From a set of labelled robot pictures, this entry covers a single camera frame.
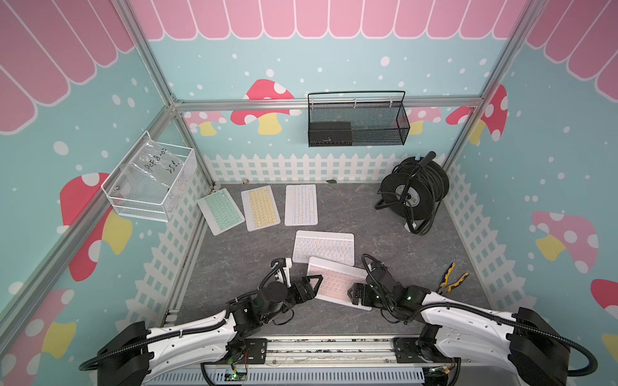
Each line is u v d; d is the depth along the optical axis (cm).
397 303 63
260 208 110
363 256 71
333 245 97
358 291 76
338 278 86
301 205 112
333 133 85
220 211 109
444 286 87
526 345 41
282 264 73
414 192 91
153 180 71
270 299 58
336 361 74
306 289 68
